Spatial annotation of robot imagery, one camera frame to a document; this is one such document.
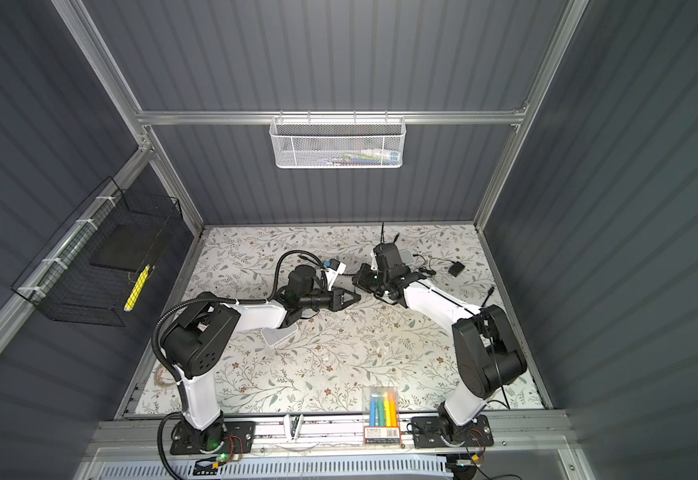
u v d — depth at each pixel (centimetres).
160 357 49
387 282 69
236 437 73
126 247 74
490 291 102
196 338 51
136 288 70
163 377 83
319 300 80
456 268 105
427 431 73
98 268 73
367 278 80
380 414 76
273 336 89
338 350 89
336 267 84
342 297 83
